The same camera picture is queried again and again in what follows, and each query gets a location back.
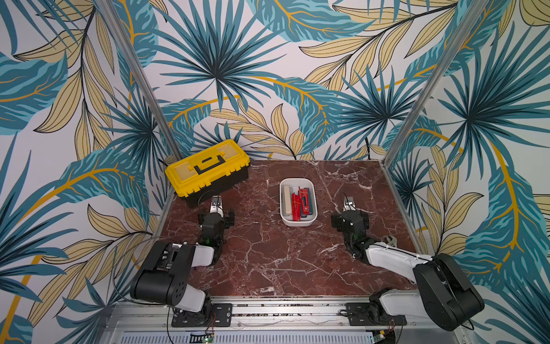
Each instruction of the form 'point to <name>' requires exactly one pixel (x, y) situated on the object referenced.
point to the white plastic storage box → (303, 183)
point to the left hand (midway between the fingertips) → (217, 209)
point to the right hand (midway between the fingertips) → (350, 211)
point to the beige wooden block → (287, 199)
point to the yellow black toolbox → (209, 173)
